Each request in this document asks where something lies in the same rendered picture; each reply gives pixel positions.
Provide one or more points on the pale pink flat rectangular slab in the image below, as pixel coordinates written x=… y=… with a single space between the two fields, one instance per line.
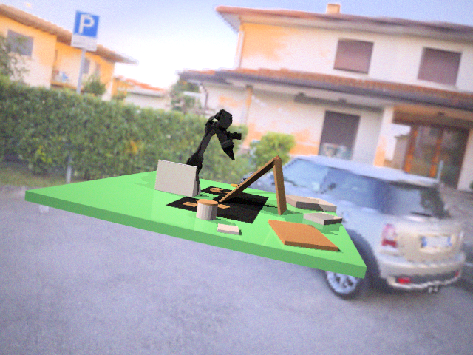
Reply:
x=310 y=203

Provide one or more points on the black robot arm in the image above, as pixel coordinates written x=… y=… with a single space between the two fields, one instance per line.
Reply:
x=211 y=128

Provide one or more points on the pale pink flat square tile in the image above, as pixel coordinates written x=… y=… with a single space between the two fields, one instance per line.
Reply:
x=228 y=229

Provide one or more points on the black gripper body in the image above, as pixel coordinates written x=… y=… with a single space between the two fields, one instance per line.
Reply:
x=224 y=139

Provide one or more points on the orange flat rectangular board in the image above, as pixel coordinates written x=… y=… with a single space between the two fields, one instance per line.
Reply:
x=295 y=234

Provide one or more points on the grey cylinder with orange top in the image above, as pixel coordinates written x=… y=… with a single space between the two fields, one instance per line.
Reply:
x=207 y=209

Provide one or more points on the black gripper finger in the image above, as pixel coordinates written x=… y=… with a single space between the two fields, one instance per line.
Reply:
x=229 y=152

